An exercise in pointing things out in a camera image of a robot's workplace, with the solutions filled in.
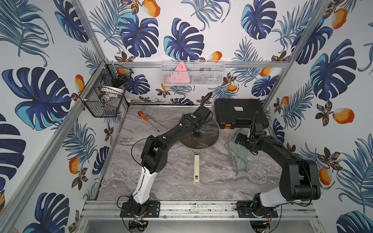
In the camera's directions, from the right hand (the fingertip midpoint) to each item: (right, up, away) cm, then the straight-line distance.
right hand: (242, 142), depth 93 cm
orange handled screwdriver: (-68, +16, +21) cm, 73 cm away
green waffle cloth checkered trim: (-2, -7, 0) cm, 7 cm away
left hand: (-28, +11, -1) cm, 30 cm away
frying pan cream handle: (-31, -15, -19) cm, 39 cm away
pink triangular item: (-40, +42, -2) cm, 58 cm away
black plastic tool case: (+4, +20, +18) cm, 27 cm away
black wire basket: (-84, +29, -9) cm, 89 cm away
